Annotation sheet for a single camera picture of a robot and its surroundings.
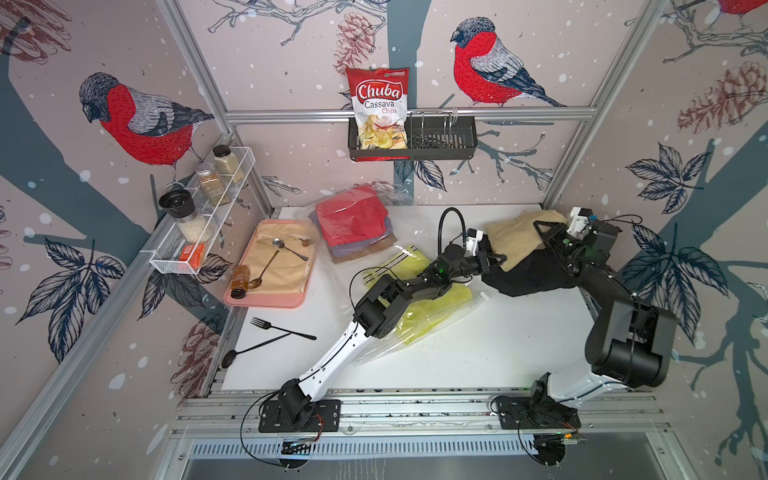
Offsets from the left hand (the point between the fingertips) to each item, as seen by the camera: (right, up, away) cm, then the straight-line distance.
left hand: (513, 257), depth 89 cm
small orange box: (-80, +3, -25) cm, 84 cm away
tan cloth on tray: (-78, -2, +18) cm, 80 cm away
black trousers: (+9, -6, +4) cm, 12 cm away
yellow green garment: (-28, -16, -4) cm, 32 cm away
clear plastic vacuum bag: (-31, +11, +26) cm, 42 cm away
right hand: (+6, +11, 0) cm, 13 cm away
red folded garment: (-51, +14, +18) cm, 56 cm away
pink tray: (-77, -14, +7) cm, 79 cm away
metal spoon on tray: (-79, +3, +21) cm, 82 cm away
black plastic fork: (-76, -21, +2) cm, 79 cm away
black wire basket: (-22, +43, +18) cm, 52 cm away
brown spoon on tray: (-82, -10, +9) cm, 84 cm away
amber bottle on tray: (-86, -9, +6) cm, 87 cm away
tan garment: (+2, +6, +2) cm, 7 cm away
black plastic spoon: (-83, -28, -5) cm, 88 cm away
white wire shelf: (-89, +2, -21) cm, 91 cm away
